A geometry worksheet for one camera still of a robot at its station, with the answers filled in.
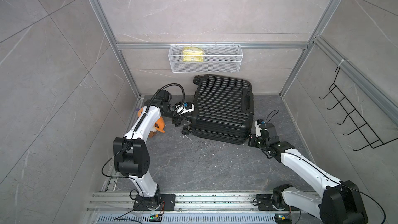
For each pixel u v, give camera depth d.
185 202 0.76
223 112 0.84
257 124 0.78
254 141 0.76
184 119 0.84
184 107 0.70
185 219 0.70
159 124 1.00
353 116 0.68
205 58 0.88
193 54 0.88
